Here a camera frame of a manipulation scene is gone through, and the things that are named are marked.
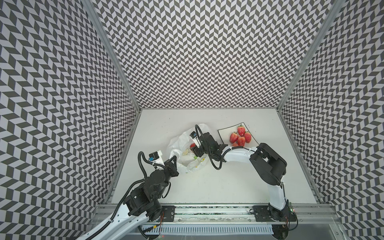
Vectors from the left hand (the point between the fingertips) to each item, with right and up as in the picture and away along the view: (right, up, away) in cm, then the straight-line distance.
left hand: (177, 158), depth 73 cm
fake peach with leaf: (+34, +3, +22) cm, 41 cm away
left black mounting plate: (-4, -27, -1) cm, 27 cm away
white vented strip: (+26, -33, -4) cm, 42 cm away
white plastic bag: (0, +1, +11) cm, 11 cm away
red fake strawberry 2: (+38, +6, +21) cm, 44 cm away
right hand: (+8, +1, +20) cm, 21 cm away
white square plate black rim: (+29, +10, +27) cm, 41 cm away
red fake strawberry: (+34, +8, +24) cm, 42 cm away
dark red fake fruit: (+42, +8, +23) cm, 49 cm away
